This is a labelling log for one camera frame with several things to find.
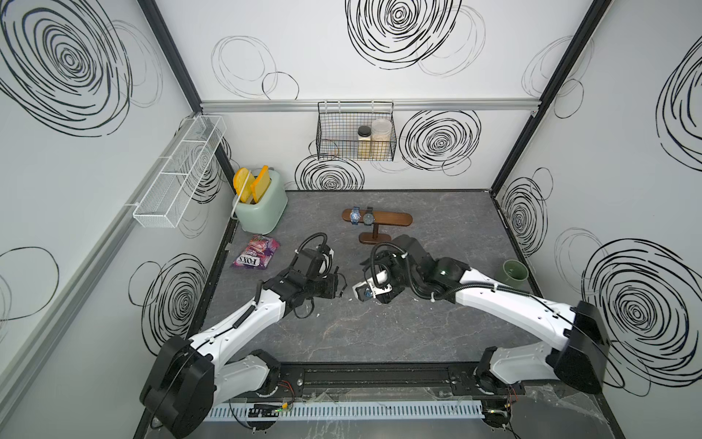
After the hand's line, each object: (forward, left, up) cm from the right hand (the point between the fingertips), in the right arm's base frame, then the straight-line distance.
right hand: (368, 268), depth 75 cm
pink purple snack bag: (+13, +39, -15) cm, 44 cm away
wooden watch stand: (+22, -4, -4) cm, 23 cm away
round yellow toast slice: (+29, +44, -2) cm, 53 cm away
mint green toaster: (+25, +38, -8) cm, 46 cm away
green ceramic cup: (+9, -50, -17) cm, 53 cm away
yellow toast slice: (+31, +37, +3) cm, 48 cm away
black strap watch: (+22, 0, -4) cm, 22 cm away
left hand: (0, +10, -10) cm, 14 cm away
